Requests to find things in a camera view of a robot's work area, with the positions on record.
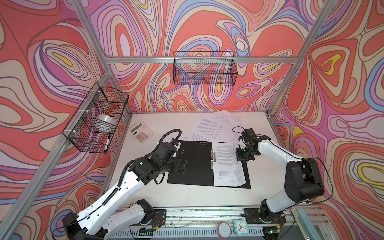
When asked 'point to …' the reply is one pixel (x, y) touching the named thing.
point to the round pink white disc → (224, 230)
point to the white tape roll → (106, 119)
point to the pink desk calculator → (141, 132)
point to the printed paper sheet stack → (221, 126)
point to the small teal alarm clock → (241, 227)
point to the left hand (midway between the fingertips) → (182, 161)
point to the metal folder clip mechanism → (213, 159)
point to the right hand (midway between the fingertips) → (239, 161)
